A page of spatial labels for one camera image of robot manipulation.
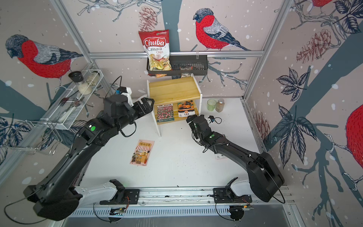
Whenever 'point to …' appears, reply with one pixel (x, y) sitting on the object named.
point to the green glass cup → (211, 103)
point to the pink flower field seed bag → (165, 113)
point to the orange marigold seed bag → (185, 109)
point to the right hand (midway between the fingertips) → (188, 120)
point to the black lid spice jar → (84, 88)
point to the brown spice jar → (220, 105)
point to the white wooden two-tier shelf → (175, 99)
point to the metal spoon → (76, 103)
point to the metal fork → (65, 99)
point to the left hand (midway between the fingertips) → (151, 100)
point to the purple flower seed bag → (220, 156)
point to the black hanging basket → (183, 65)
